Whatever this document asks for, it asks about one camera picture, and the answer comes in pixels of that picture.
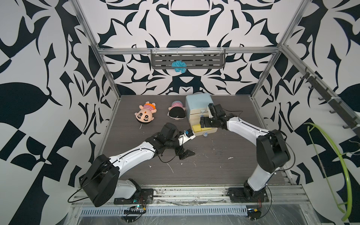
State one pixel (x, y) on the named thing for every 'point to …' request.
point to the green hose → (348, 176)
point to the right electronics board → (253, 213)
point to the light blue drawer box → (197, 107)
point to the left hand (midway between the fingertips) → (190, 142)
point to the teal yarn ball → (179, 63)
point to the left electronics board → (138, 209)
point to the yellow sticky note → (198, 128)
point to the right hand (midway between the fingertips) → (206, 119)
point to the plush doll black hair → (176, 111)
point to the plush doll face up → (145, 115)
